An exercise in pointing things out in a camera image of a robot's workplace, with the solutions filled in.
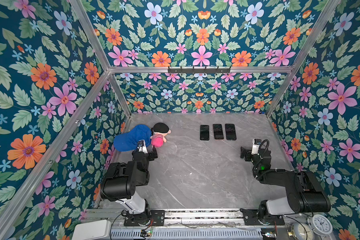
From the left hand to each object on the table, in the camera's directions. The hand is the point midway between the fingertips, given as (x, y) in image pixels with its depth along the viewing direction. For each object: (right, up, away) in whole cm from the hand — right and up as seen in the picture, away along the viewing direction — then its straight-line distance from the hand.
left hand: (147, 143), depth 91 cm
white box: (-17, -37, -25) cm, 48 cm away
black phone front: (+37, +6, +19) cm, 42 cm away
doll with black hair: (+5, +6, +9) cm, 13 cm away
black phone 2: (+56, +7, +17) cm, 59 cm away
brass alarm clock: (+77, -37, -25) cm, 89 cm away
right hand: (+64, -2, +1) cm, 64 cm away
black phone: (+48, +7, +19) cm, 52 cm away
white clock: (+88, -36, -22) cm, 98 cm away
